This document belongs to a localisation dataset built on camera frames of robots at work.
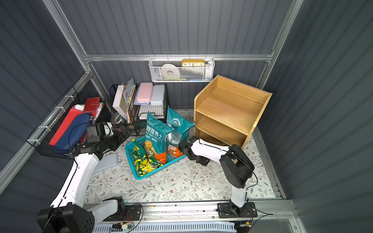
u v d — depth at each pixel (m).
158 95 0.97
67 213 0.39
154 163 0.81
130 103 0.93
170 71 0.86
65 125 0.72
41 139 0.61
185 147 0.66
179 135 0.81
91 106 0.79
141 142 0.92
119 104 0.89
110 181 0.85
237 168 0.49
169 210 0.75
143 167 0.82
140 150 0.81
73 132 0.70
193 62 0.87
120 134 0.70
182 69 0.89
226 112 0.76
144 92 0.96
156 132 0.79
